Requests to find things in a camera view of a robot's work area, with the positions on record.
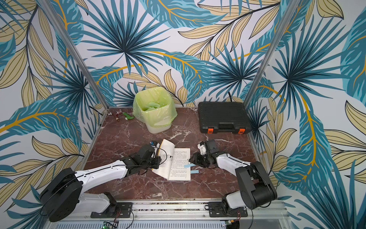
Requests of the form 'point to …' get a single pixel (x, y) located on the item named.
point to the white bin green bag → (155, 107)
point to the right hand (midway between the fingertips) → (192, 160)
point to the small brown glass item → (117, 119)
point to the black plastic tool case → (223, 117)
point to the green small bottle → (127, 117)
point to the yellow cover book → (171, 166)
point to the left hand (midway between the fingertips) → (160, 161)
